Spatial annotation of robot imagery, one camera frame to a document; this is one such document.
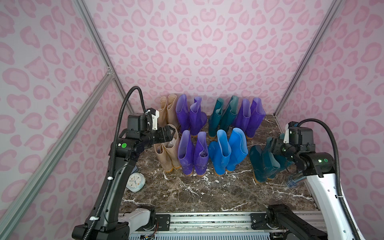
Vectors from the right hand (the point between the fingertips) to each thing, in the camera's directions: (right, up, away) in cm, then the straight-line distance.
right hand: (276, 144), depth 70 cm
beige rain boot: (-58, +13, +26) cm, 65 cm away
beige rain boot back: (-53, +15, +21) cm, 59 cm away
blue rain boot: (-16, 0, +7) cm, 18 cm away
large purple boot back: (-37, +13, +29) cm, 49 cm away
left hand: (-49, +6, -1) cm, 50 cm away
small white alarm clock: (-71, -23, +15) cm, 77 cm away
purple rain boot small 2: (-2, +14, +16) cm, 22 cm away
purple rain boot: (-35, -5, -2) cm, 35 cm away
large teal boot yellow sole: (-3, -8, -4) cm, 9 cm away
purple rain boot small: (-11, +15, +14) cm, 23 cm away
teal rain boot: (-18, +15, +17) cm, 29 cm away
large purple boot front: (-46, +16, +19) cm, 52 cm away
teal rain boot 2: (-4, -10, +3) cm, 12 cm away
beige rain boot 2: (-54, -8, +5) cm, 55 cm away
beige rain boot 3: (-48, -2, +2) cm, 48 cm away
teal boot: (-26, +13, +19) cm, 35 cm away
